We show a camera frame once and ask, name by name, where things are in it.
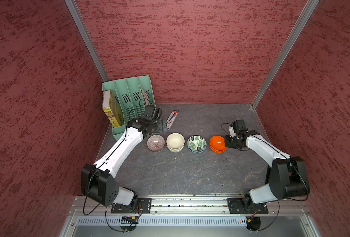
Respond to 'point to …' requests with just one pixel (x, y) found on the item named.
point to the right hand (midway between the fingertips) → (226, 145)
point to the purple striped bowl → (155, 142)
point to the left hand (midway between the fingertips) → (156, 128)
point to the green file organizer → (133, 95)
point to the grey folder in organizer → (146, 102)
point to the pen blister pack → (171, 118)
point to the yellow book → (112, 107)
